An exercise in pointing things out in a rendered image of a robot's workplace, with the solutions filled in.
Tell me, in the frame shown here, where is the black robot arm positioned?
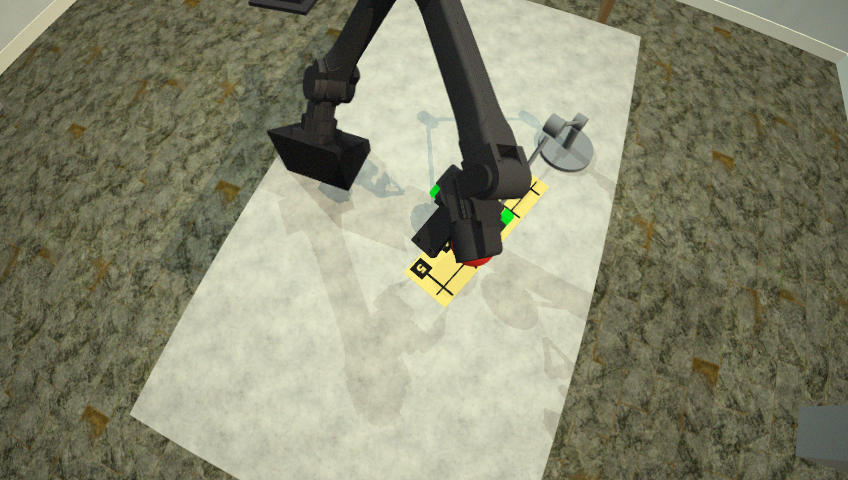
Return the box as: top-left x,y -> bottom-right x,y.
291,0 -> 532,263

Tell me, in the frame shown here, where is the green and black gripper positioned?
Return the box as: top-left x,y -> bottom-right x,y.
430,164 -> 514,232

